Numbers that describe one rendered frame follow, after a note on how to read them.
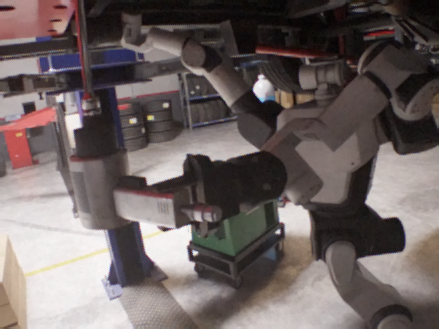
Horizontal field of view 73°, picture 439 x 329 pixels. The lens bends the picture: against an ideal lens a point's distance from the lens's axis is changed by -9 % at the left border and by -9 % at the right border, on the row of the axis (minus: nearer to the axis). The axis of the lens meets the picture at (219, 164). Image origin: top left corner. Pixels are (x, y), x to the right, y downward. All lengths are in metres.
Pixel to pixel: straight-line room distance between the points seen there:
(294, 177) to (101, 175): 0.30
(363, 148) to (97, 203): 0.61
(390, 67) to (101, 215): 0.51
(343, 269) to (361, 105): 0.58
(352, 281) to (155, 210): 0.75
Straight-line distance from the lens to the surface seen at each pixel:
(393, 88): 0.58
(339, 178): 0.87
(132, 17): 1.12
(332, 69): 0.88
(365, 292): 1.14
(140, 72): 2.03
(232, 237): 2.12
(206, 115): 9.91
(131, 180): 0.47
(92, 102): 0.51
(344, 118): 0.56
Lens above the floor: 1.40
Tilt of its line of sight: 15 degrees down
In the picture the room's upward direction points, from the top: 6 degrees counter-clockwise
